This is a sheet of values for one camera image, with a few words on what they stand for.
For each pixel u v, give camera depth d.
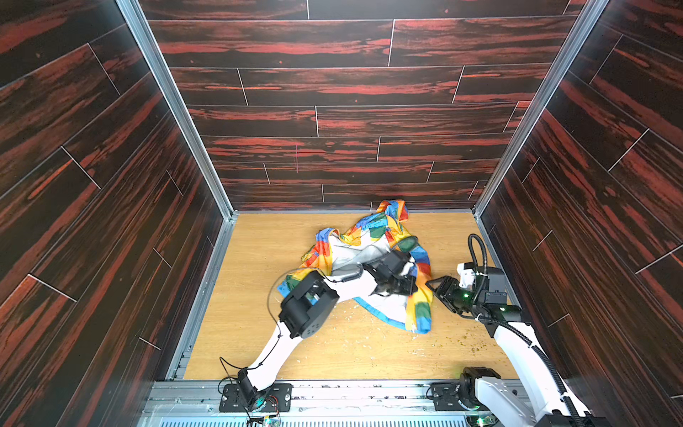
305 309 0.56
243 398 0.64
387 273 0.76
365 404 0.74
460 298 0.70
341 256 1.00
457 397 0.73
